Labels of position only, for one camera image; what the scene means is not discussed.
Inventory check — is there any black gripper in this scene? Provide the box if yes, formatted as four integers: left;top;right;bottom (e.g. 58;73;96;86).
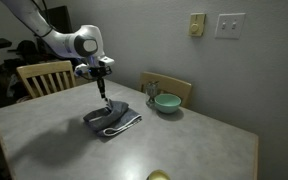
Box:
89;66;113;105

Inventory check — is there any grey towel with white stripes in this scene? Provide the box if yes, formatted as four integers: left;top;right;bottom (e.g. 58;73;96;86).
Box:
82;99;143;138

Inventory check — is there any clear drinking glass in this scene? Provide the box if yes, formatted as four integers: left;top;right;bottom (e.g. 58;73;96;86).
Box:
145;80;161;108

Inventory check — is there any teal ceramic bowl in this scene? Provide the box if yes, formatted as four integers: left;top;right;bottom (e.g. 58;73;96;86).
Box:
154;93;182;115

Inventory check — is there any wooden chair with slatted back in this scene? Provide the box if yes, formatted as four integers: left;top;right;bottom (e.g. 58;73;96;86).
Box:
16;60;80;100

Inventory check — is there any wooden chair with solid back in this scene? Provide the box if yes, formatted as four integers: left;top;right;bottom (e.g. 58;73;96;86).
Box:
139;71;194;109

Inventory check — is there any black monitor screen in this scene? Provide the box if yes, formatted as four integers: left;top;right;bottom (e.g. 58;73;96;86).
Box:
36;4;74;34

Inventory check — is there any glass jar with yellow candle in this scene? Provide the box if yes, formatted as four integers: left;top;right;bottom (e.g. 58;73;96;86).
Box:
146;169;171;180

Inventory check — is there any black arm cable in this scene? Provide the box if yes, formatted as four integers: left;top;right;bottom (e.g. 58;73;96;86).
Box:
29;0;54;38

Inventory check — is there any beige wall thermostat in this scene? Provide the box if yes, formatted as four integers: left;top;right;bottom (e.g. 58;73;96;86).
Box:
188;12;207;38

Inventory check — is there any white double light switch plate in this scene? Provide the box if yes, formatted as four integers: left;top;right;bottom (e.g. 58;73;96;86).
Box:
214;12;247;40

